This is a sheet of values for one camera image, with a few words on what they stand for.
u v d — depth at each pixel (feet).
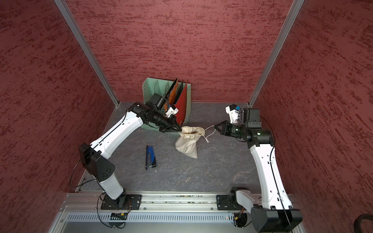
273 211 1.19
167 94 2.72
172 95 2.79
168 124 2.15
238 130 1.88
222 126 1.96
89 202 2.53
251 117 1.69
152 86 3.51
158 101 2.03
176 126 2.37
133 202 2.43
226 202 2.41
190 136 2.29
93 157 1.41
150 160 2.86
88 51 2.89
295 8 2.34
